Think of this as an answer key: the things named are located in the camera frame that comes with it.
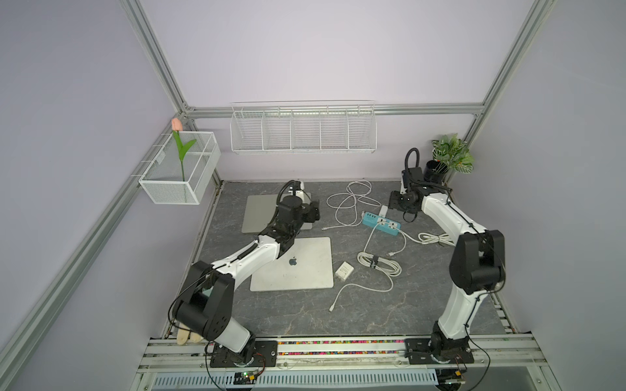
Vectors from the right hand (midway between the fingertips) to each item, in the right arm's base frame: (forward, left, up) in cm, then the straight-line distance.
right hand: (396, 201), depth 96 cm
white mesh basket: (-4, +82, +17) cm, 84 cm away
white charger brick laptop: (+1, +3, -9) cm, 9 cm away
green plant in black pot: (+15, -21, +12) cm, 29 cm away
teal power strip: (-4, +3, -11) cm, 12 cm away
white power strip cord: (-10, -14, -12) cm, 21 cm away
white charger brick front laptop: (-24, +21, -11) cm, 34 cm away
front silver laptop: (-21, +35, -12) cm, 43 cm away
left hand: (-6, +34, +7) cm, 35 cm away
